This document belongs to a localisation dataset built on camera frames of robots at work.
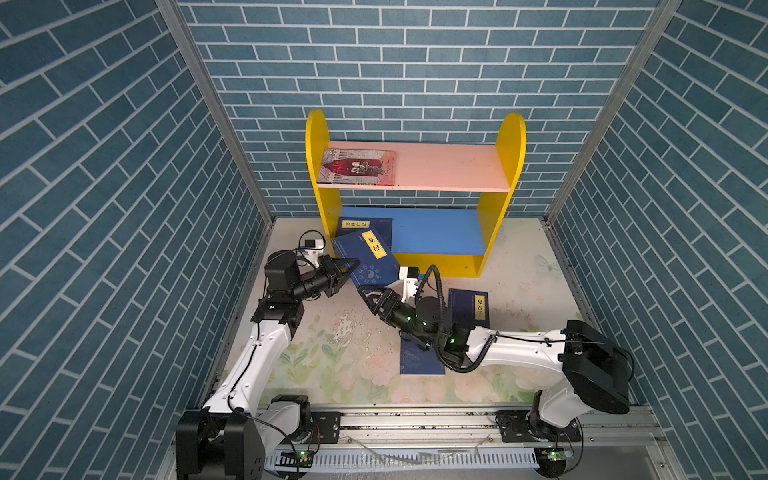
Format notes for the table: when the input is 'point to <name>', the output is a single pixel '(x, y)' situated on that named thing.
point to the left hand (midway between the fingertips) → (367, 266)
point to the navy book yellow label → (382, 226)
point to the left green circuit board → (298, 460)
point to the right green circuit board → (551, 461)
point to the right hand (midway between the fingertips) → (365, 295)
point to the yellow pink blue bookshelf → (446, 200)
